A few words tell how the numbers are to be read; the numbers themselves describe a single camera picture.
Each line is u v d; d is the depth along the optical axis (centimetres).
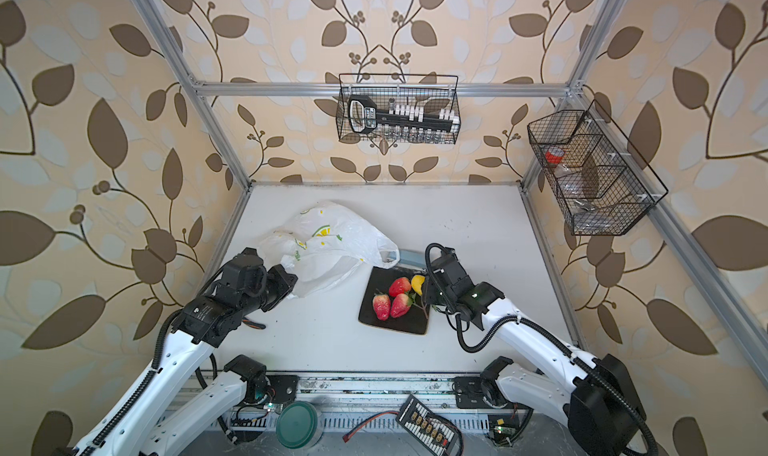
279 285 65
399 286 88
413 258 94
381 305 85
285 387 75
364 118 85
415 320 85
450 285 61
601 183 74
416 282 88
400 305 85
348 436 69
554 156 88
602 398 39
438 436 68
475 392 73
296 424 62
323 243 90
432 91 91
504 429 71
